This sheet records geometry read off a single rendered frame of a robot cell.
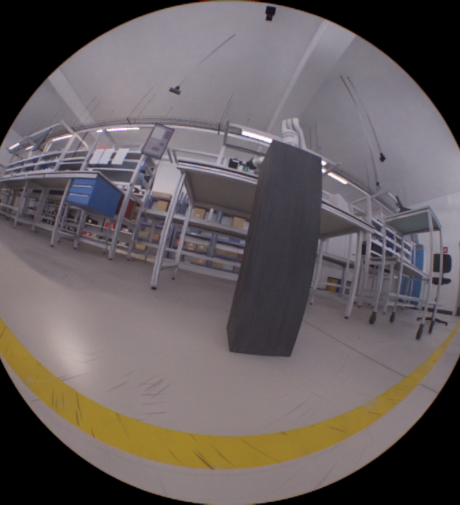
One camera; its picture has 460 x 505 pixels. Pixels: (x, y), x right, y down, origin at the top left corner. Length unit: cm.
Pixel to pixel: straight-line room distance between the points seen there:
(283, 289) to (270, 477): 53
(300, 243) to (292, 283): 14
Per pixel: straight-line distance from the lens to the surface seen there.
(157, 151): 243
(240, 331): 59
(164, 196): 553
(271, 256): 56
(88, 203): 198
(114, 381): 43
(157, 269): 125
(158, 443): 33
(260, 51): 365
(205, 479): 32
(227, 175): 127
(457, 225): 712
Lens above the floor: 30
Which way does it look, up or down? 4 degrees up
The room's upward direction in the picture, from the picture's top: 12 degrees clockwise
